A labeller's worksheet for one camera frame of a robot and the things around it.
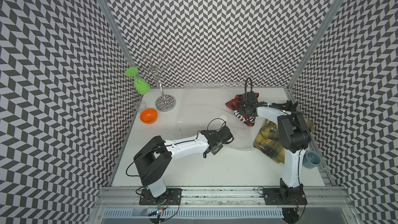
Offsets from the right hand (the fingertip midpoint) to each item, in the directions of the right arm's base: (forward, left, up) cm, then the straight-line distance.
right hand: (243, 112), depth 103 cm
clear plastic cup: (+4, +70, +3) cm, 70 cm away
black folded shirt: (0, -28, +5) cm, 29 cm away
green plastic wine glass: (+6, +64, +21) cm, 68 cm away
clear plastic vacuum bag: (+7, +30, -1) cm, 31 cm away
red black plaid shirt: (+3, +6, +4) cm, 8 cm away
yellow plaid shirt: (-21, -10, +1) cm, 24 cm away
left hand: (-23, +23, +4) cm, 33 cm away
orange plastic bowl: (-5, +62, +3) cm, 63 cm away
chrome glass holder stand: (+8, +55, +1) cm, 56 cm away
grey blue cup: (-32, -31, 0) cm, 45 cm away
